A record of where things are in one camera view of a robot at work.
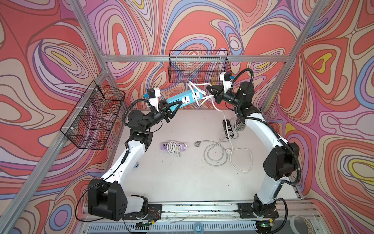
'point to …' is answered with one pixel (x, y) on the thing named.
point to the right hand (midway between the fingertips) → (207, 90)
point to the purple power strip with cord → (173, 147)
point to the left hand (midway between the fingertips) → (182, 104)
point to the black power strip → (228, 128)
